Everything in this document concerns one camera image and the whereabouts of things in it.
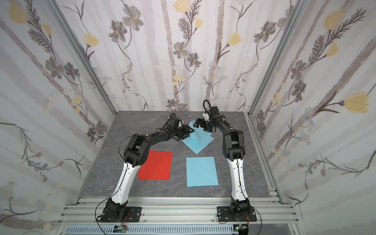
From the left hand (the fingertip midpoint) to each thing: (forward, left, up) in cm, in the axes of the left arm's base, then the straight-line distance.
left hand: (194, 131), depth 104 cm
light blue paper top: (-28, -3, -6) cm, 28 cm away
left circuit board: (-56, +39, -4) cm, 69 cm away
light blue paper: (-6, -3, -2) cm, 7 cm away
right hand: (+7, -7, +1) cm, 9 cm away
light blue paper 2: (-6, -3, -2) cm, 7 cm away
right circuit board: (-58, -21, -5) cm, 62 cm away
